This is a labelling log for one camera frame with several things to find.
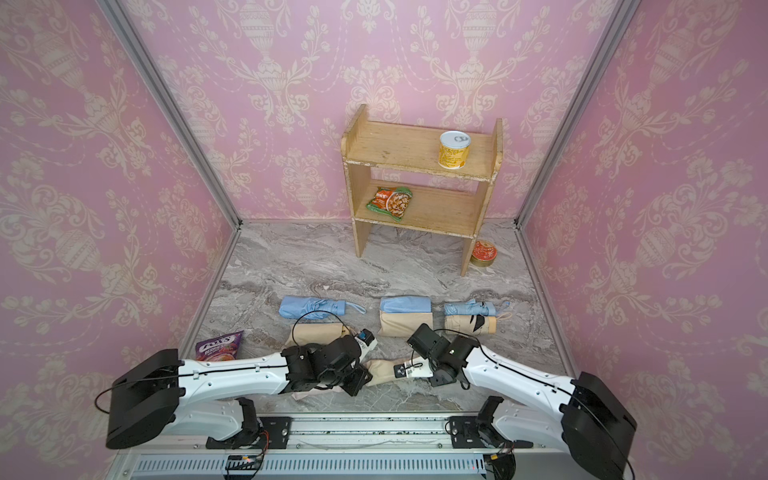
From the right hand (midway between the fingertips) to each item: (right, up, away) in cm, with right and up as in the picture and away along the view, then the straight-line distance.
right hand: (436, 356), depth 84 cm
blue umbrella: (+12, +12, +9) cm, 19 cm away
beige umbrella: (+9, +8, +5) cm, 13 cm away
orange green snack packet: (-13, +46, +13) cm, 49 cm away
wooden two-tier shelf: (+1, +56, +25) cm, 61 cm away
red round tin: (+21, +29, +23) cm, 42 cm away
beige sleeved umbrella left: (-35, +5, +4) cm, 36 cm away
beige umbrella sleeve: (-9, +7, +6) cm, 13 cm away
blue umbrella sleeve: (-8, +13, +10) cm, 18 cm away
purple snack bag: (-61, +2, 0) cm, 61 cm away
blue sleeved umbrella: (-43, +12, +9) cm, 45 cm away
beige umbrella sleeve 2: (-15, -3, -4) cm, 16 cm away
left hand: (-18, -5, -5) cm, 19 cm away
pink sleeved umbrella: (-30, -3, -15) cm, 33 cm away
